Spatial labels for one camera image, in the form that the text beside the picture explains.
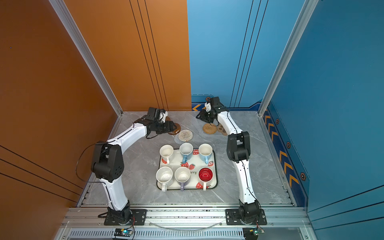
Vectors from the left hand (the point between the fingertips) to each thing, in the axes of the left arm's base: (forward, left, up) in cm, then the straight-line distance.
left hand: (173, 126), depth 95 cm
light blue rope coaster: (-3, -1, -12) cm, 13 cm away
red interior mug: (-27, -20, -10) cm, 36 cm away
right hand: (+10, -15, -2) cm, 19 cm away
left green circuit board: (-54, +20, -15) cm, 59 cm away
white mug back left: (-13, +4, -8) cm, 16 cm away
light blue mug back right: (-13, -20, -9) cm, 26 cm away
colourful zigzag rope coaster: (+2, -6, -12) cm, 14 cm away
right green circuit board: (-54, -42, -14) cm, 70 cm away
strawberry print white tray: (-20, -13, -13) cm, 27 cm away
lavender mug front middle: (-27, -7, -11) cm, 30 cm away
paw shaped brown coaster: (+8, -33, -12) cm, 36 cm away
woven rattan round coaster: (+8, -24, -12) cm, 28 cm away
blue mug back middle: (-17, -9, -3) cm, 19 cm away
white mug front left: (-27, +4, -11) cm, 30 cm away
